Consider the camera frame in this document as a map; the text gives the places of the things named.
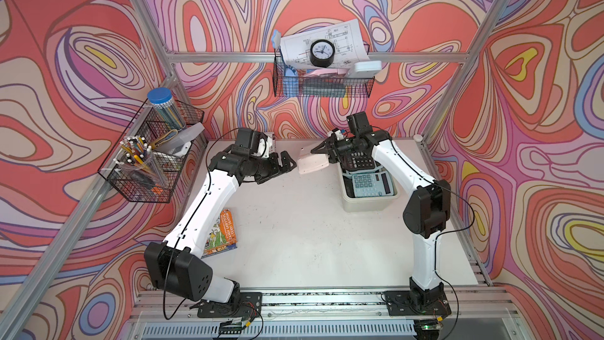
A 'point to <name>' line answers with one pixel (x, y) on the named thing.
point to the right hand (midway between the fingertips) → (313, 158)
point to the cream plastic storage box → (368, 205)
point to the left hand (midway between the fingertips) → (288, 168)
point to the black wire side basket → (174, 160)
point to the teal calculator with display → (373, 184)
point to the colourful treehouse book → (222, 236)
